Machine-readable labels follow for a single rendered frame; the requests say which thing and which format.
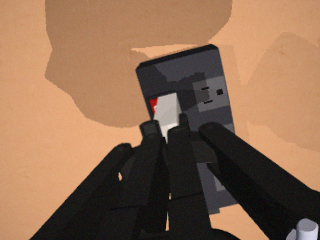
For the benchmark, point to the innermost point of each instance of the black power strip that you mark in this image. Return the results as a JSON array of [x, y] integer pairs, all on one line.
[[197, 77]]

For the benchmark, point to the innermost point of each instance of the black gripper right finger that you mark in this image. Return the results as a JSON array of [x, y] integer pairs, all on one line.
[[282, 206]]

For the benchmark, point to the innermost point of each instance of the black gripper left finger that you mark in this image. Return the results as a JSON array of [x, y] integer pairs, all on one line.
[[143, 205]]

